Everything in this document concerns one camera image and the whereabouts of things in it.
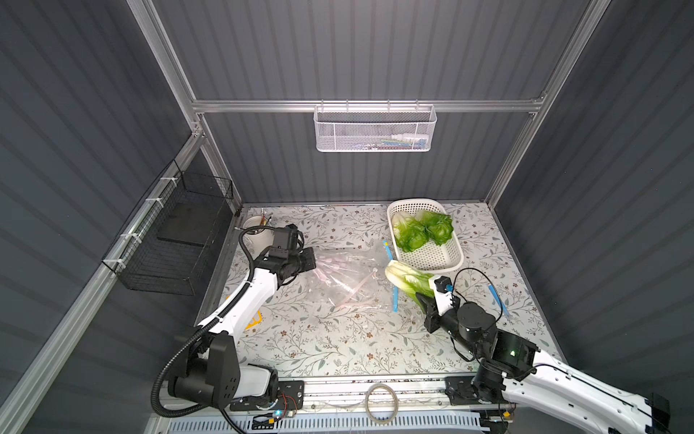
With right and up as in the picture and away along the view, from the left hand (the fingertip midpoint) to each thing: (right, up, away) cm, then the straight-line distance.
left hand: (315, 259), depth 85 cm
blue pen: (+62, -16, +5) cm, 64 cm away
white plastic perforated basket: (+37, +19, +27) cm, 49 cm away
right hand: (+31, -8, -13) cm, 35 cm away
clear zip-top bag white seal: (+12, -7, +6) cm, 15 cm away
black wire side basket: (-40, +4, -13) cm, 42 cm away
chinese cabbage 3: (+43, +11, +12) cm, 46 cm away
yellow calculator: (-20, -21, +1) cm, 29 cm away
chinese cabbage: (+27, -4, -14) cm, 31 cm away
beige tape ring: (+18, -34, -11) cm, 41 cm away
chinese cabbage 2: (+33, +8, +14) cm, 37 cm away
